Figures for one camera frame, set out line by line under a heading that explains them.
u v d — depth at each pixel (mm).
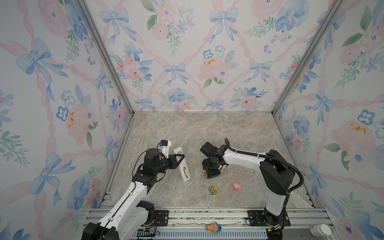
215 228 689
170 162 698
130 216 445
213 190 805
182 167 767
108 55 875
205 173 802
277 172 481
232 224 732
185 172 775
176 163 747
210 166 753
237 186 831
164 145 720
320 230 659
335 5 685
